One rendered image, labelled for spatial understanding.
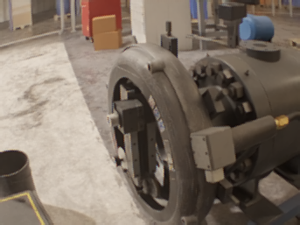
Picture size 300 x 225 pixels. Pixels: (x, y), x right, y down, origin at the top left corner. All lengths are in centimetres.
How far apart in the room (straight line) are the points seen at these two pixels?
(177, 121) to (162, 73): 16
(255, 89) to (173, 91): 38
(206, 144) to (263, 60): 63
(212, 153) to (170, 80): 27
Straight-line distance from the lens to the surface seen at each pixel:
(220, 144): 94
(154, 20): 508
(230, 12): 102
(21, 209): 157
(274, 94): 135
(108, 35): 571
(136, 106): 119
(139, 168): 142
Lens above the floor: 125
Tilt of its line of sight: 22 degrees down
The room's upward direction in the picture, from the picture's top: 3 degrees counter-clockwise
